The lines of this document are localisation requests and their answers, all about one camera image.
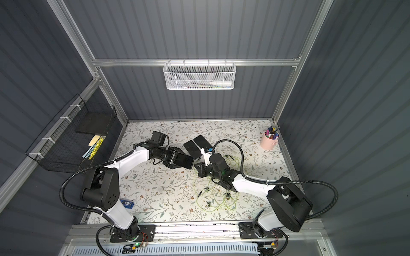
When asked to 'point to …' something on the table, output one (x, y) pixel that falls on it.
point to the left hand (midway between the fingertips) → (187, 159)
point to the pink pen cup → (268, 139)
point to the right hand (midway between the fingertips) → (196, 165)
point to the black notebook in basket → (93, 122)
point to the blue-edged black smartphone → (192, 149)
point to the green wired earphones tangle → (211, 199)
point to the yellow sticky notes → (94, 140)
